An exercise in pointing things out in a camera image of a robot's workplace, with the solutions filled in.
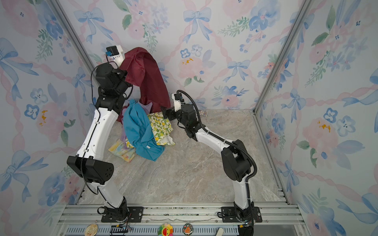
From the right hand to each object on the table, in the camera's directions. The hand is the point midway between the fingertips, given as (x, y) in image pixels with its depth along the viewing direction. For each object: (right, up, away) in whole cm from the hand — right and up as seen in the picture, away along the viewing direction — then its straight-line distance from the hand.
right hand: (167, 103), depth 82 cm
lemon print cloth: (-5, -16, +12) cm, 21 cm away
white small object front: (+27, -62, -15) cm, 69 cm away
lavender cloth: (-15, -1, +10) cm, 18 cm away
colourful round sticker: (+1, -61, -13) cm, 63 cm away
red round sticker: (+12, -62, -12) cm, 64 cm away
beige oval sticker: (-34, -62, -12) cm, 72 cm away
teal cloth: (-18, -16, +6) cm, 25 cm away
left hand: (-8, +18, -19) cm, 27 cm away
